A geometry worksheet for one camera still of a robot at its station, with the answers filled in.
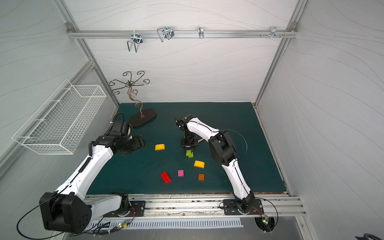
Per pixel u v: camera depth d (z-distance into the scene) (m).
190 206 0.75
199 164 0.88
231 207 0.73
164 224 0.70
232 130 0.56
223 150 0.57
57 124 0.68
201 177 0.82
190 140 0.80
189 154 0.91
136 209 0.73
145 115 1.11
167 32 0.77
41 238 0.39
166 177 0.82
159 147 0.95
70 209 0.38
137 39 0.78
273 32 0.76
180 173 0.84
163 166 0.88
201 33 0.78
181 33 0.78
